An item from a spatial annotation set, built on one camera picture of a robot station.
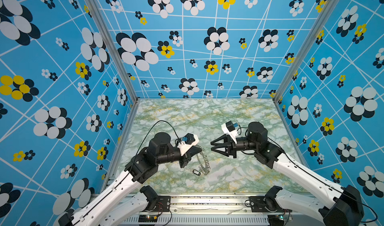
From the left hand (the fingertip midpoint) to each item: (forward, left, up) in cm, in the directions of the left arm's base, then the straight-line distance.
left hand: (200, 149), depth 63 cm
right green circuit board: (-23, -36, -29) cm, 52 cm away
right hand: (+2, -5, -1) cm, 6 cm away
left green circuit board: (-22, +26, -31) cm, 46 cm away
